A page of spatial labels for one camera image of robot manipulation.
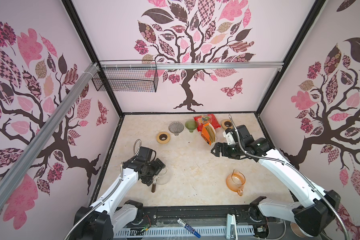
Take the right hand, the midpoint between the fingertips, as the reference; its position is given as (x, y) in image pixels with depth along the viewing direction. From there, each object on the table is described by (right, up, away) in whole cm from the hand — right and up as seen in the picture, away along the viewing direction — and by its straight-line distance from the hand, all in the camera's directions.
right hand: (218, 150), depth 76 cm
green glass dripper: (-13, +14, +30) cm, 36 cm away
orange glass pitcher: (+13, -20, +10) cm, 26 cm away
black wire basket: (-65, +51, +46) cm, 95 cm away
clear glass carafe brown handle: (-30, -18, +9) cm, 36 cm away
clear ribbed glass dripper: (-24, +12, +31) cm, 40 cm away
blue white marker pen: (-18, -34, -6) cm, 39 cm away
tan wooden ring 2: (+14, +14, +35) cm, 40 cm away
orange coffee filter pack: (-1, +8, +23) cm, 24 cm away
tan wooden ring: (-33, +7, +28) cm, 43 cm away
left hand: (-30, -14, +5) cm, 34 cm away
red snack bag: (-4, +17, +34) cm, 38 cm away
